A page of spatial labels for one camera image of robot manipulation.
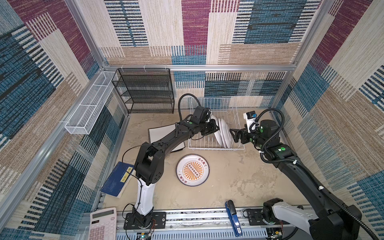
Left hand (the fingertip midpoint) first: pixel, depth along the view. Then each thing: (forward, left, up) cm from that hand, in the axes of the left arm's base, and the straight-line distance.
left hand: (221, 126), depth 85 cm
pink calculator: (-44, +59, -19) cm, 76 cm away
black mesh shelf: (+35, +49, -2) cm, 61 cm away
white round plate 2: (-4, +2, -3) cm, 5 cm away
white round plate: (-17, +16, -20) cm, 31 cm away
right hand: (-7, -7, +5) cm, 11 cm away
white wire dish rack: (+29, -8, -17) cm, 34 cm away
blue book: (-22, +59, -20) cm, 66 cm away
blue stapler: (-42, -3, -17) cm, 45 cm away
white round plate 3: (0, 0, -2) cm, 2 cm away
